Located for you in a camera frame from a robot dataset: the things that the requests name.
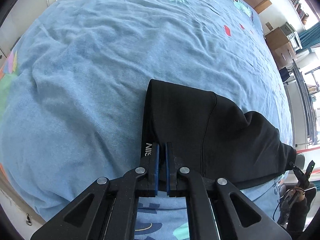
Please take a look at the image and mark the black pants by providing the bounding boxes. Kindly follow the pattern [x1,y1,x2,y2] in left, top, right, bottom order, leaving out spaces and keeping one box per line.
[141,80,297,189]

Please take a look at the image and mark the person right hand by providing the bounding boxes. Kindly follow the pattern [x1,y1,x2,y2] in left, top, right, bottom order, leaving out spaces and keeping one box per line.
[284,186,307,207]

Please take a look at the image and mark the black bag on floor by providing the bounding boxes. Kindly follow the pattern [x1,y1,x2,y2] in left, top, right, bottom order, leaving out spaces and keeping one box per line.
[279,67,290,82]

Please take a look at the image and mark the blue patterned bed cover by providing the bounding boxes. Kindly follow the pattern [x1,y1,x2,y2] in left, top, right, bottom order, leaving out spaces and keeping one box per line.
[1,0,292,239]

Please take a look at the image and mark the wooden drawer cabinet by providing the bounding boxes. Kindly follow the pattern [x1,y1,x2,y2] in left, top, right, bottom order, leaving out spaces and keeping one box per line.
[265,27,297,70]

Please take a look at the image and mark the teal curtain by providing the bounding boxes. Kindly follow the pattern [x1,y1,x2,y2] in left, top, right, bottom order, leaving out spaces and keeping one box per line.
[296,22,320,53]

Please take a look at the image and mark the white printer on cabinet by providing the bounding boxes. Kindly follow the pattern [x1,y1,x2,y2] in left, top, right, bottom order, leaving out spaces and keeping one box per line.
[280,22,302,51]

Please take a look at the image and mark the white wardrobe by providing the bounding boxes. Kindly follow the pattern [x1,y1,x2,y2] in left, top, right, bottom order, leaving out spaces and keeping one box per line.
[1,0,57,63]

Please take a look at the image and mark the black cable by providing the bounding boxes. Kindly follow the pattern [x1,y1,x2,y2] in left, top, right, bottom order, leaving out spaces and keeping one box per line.
[272,187,316,222]

